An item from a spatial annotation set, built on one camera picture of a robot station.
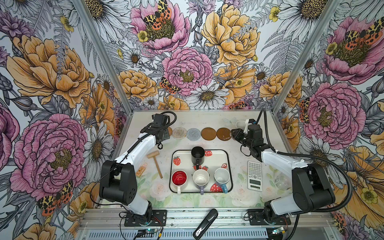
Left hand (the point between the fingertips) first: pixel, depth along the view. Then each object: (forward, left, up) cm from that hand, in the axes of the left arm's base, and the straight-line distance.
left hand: (161, 138), depth 89 cm
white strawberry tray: (-8, -32, -13) cm, 35 cm away
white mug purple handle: (-19, -23, -13) cm, 32 cm away
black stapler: (-42, -24, -9) cm, 49 cm away
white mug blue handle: (-19, -35, -10) cm, 41 cm away
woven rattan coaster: (+15, -2, -12) cm, 20 cm away
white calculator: (-21, -53, -12) cm, 59 cm away
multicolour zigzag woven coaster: (+14, -9, -13) cm, 21 cm away
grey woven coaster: (+13, -19, -14) cm, 27 cm away
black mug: (-6, -22, -8) cm, 24 cm away
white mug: (+12, -50, -2) cm, 51 cm away
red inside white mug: (-19, -11, -11) cm, 25 cm away
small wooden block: (-14, +12, -12) cm, 22 cm away
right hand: (+2, -42, +1) cm, 42 cm away
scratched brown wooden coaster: (+12, -40, -12) cm, 43 cm away
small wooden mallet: (-4, +7, -13) cm, 15 cm away
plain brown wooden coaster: (+13, -30, -13) cm, 35 cm away
